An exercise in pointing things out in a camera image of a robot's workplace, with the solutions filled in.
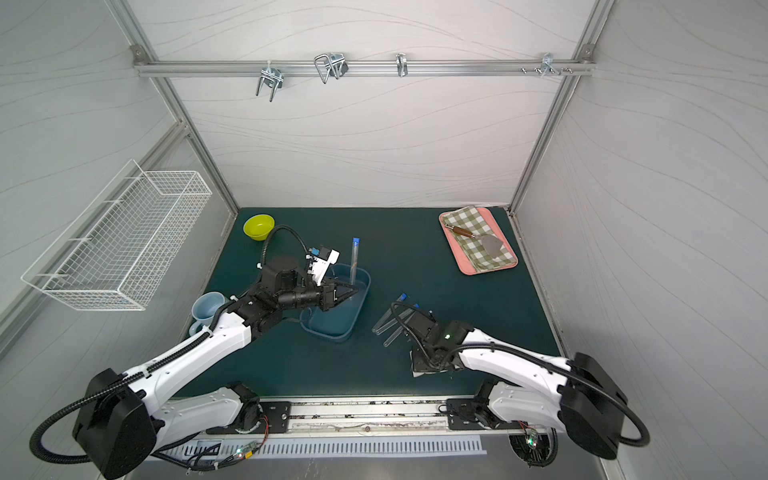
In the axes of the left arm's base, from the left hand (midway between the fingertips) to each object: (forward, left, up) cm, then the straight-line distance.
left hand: (356, 291), depth 73 cm
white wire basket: (+2, +55, +11) cm, 56 cm away
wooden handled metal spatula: (+32, -45, -21) cm, 59 cm away
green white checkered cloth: (+44, -40, -21) cm, 63 cm away
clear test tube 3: (-3, -9, -21) cm, 23 cm away
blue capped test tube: (+6, +1, +5) cm, 8 cm away
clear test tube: (+10, -12, -21) cm, 26 cm away
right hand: (-10, -17, -19) cm, 27 cm away
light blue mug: (+3, +47, -16) cm, 50 cm away
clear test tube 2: (+1, -9, -20) cm, 22 cm away
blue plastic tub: (0, +8, -21) cm, 22 cm away
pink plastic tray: (+28, -33, -22) cm, 49 cm away
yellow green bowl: (+37, +42, -18) cm, 59 cm away
